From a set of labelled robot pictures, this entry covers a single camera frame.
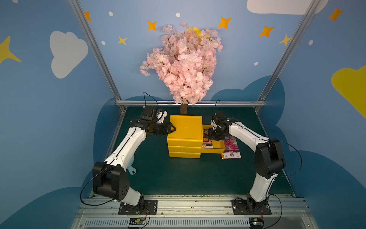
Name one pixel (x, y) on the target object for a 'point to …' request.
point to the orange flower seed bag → (207, 142)
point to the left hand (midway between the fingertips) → (172, 128)
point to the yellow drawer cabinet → (187, 141)
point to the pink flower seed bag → (231, 150)
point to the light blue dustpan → (131, 169)
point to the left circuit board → (137, 222)
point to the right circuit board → (256, 222)
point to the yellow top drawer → (205, 127)
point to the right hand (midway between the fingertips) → (210, 136)
